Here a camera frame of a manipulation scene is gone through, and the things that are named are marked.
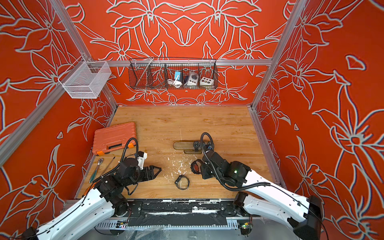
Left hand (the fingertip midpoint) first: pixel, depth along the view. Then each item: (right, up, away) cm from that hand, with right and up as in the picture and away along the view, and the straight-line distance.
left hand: (158, 170), depth 77 cm
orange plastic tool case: (-33, +15, +19) cm, 41 cm away
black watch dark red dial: (+20, +12, +10) cm, 26 cm away
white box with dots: (+27, +52, +17) cm, 61 cm away
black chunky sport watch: (+10, -6, +3) cm, 12 cm away
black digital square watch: (+20, +2, 0) cm, 20 cm away
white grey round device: (+19, +52, +13) cm, 56 cm away
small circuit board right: (+44, -24, -8) cm, 51 cm away
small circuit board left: (-16, -24, -6) cm, 30 cm away
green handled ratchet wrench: (-39, -5, +8) cm, 40 cm away
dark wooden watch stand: (+16, +10, +10) cm, 21 cm away
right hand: (+21, +2, -5) cm, 22 cm away
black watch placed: (+26, +15, -13) cm, 32 cm away
